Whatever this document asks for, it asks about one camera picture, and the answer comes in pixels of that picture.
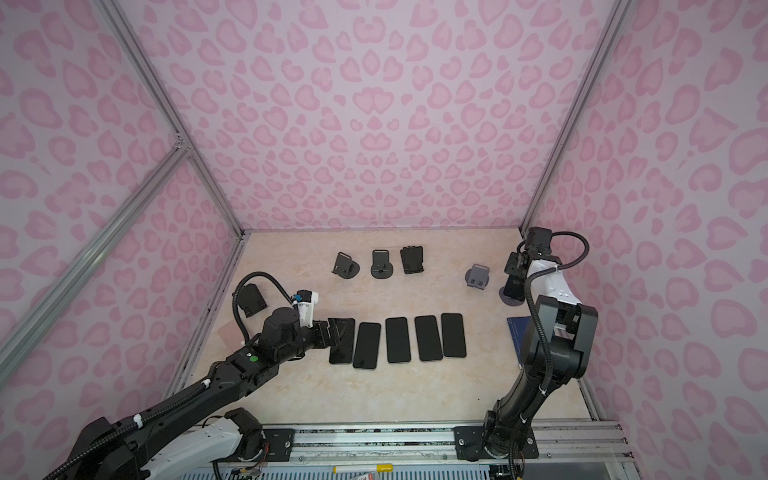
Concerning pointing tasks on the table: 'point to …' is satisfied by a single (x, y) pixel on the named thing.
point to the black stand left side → (250, 298)
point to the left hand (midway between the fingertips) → (342, 319)
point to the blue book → (518, 327)
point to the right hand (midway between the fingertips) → (527, 264)
